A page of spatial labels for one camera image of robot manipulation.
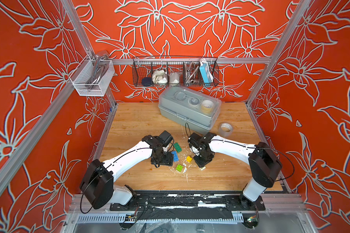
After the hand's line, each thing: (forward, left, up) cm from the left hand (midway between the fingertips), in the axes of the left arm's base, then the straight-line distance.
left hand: (168, 162), depth 80 cm
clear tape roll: (+31, -39, -8) cm, 50 cm away
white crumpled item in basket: (+47, +10, +24) cm, 54 cm away
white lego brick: (0, -20, -6) cm, 21 cm away
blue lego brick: (+6, -4, -6) cm, 10 cm away
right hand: (+1, -17, -4) cm, 18 cm away
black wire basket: (+53, -1, +25) cm, 58 cm away
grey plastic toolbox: (+30, -17, +11) cm, 37 cm away
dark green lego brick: (+13, -5, -6) cm, 15 cm away
